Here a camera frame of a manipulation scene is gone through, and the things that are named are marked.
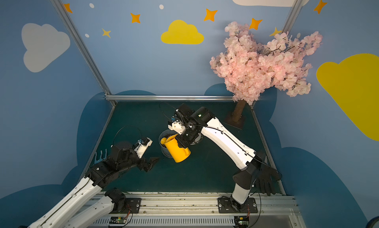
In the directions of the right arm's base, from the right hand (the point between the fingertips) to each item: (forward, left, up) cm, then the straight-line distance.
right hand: (182, 143), depth 71 cm
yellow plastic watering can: (-4, +2, -4) cm, 6 cm away
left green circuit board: (-32, +31, -25) cm, 50 cm away
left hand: (-2, +16, -6) cm, 17 cm away
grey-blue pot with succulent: (+14, +13, -14) cm, 23 cm away
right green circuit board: (-28, -31, -25) cm, 49 cm away
